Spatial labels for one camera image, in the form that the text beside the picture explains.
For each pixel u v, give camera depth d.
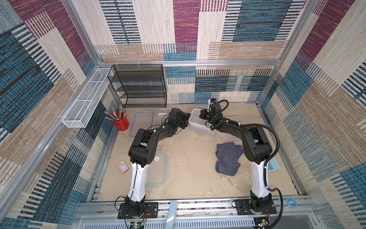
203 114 0.91
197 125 0.95
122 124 1.02
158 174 0.87
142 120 1.14
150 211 0.74
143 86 1.11
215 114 0.79
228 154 0.86
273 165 0.87
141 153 0.57
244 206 0.73
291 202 0.76
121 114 1.02
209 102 0.93
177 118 0.85
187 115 0.92
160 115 1.09
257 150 0.56
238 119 1.09
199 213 0.73
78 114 0.71
